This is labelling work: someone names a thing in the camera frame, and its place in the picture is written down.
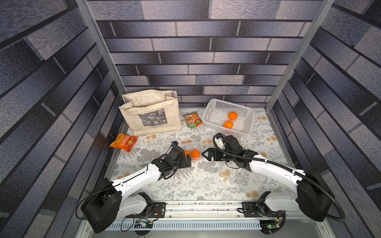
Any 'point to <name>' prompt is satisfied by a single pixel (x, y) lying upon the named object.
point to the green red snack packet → (193, 120)
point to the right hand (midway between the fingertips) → (206, 153)
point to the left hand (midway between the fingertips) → (186, 159)
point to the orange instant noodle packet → (124, 141)
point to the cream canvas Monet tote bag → (152, 111)
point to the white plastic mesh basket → (217, 112)
